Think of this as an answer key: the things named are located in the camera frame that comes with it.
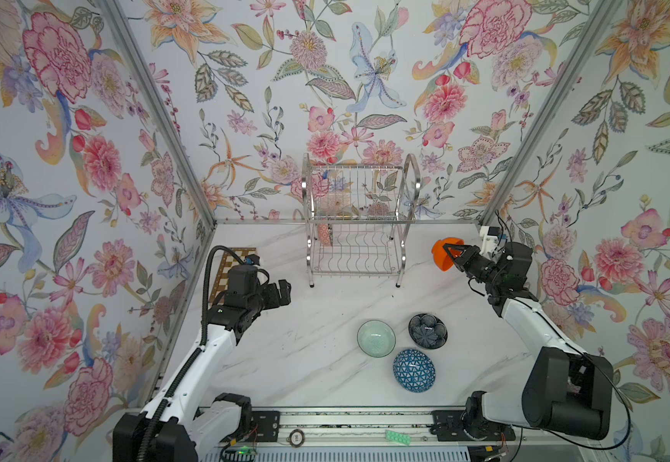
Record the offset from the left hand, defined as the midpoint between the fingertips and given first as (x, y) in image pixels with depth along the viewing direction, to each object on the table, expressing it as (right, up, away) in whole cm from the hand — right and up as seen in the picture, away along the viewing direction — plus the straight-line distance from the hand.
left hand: (283, 285), depth 82 cm
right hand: (+46, +12, 0) cm, 47 cm away
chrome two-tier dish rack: (+25, +25, +43) cm, 56 cm away
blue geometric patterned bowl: (+37, -24, 0) cm, 45 cm away
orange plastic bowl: (+45, +8, 0) cm, 46 cm away
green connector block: (+30, -36, -11) cm, 49 cm away
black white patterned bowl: (+11, +15, +18) cm, 26 cm away
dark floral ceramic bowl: (+44, -15, +7) cm, 47 cm away
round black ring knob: (+5, -37, -10) cm, 39 cm away
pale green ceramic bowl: (+27, -17, +6) cm, 32 cm away
